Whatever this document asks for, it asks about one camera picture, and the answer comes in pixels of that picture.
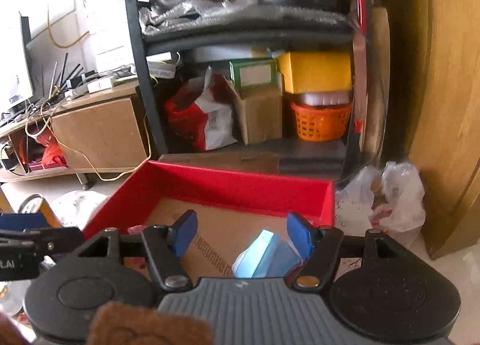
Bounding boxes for pink cloth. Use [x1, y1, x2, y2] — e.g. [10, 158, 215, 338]
[127, 225, 148, 235]

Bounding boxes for green framed box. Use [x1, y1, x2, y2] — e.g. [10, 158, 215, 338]
[229, 58, 277, 90]

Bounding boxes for television screen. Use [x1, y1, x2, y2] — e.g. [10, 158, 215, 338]
[1, 12, 34, 112]

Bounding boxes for wooden cabinet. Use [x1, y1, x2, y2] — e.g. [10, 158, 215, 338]
[383, 0, 479, 259]

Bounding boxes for red white plastic bag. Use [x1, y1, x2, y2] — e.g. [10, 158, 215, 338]
[164, 67, 237, 152]

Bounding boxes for light blue face masks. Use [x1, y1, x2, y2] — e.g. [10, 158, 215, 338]
[232, 229, 303, 278]

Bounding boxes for brown cardboard box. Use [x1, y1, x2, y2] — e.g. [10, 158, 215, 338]
[227, 80, 282, 144]

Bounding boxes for white plastic bag on floor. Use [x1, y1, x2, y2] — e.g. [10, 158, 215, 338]
[335, 161, 425, 236]

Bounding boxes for orange plastic basket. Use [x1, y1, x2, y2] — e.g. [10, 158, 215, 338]
[289, 101, 352, 142]

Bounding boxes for black metal shelving rack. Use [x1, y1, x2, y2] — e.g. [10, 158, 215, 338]
[125, 0, 380, 184]

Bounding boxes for wooden tv stand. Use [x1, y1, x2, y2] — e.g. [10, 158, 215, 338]
[1, 80, 153, 183]

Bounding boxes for yellow box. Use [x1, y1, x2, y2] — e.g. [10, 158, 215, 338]
[277, 52, 352, 94]

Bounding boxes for red cardboard box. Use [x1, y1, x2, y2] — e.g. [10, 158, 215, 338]
[84, 161, 335, 280]

